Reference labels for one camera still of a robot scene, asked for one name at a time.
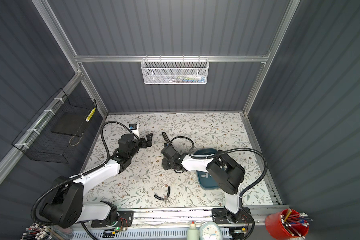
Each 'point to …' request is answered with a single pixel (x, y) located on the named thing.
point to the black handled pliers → (165, 198)
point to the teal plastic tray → (204, 180)
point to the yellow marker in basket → (90, 115)
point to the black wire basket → (54, 133)
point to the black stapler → (165, 137)
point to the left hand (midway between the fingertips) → (145, 133)
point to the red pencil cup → (287, 224)
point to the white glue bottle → (192, 233)
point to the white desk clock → (209, 230)
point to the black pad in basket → (72, 122)
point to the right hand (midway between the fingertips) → (166, 163)
